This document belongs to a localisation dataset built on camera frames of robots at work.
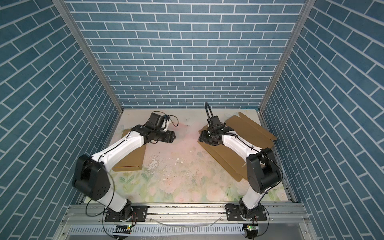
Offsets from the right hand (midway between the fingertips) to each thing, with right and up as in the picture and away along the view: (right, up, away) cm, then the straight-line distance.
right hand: (201, 138), depth 90 cm
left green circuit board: (-39, -43, -18) cm, 60 cm away
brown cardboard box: (+17, -15, +5) cm, 23 cm away
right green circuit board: (+25, -43, -17) cm, 52 cm away
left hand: (-17, +2, -3) cm, 18 cm away
